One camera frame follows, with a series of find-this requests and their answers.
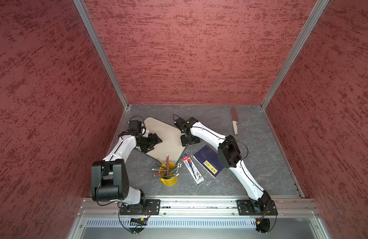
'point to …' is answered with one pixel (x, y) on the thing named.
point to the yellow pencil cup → (171, 179)
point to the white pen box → (193, 170)
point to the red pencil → (167, 165)
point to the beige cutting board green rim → (171, 145)
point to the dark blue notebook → (208, 158)
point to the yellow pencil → (161, 162)
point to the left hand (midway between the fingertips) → (158, 146)
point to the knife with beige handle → (235, 120)
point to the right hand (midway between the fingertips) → (191, 144)
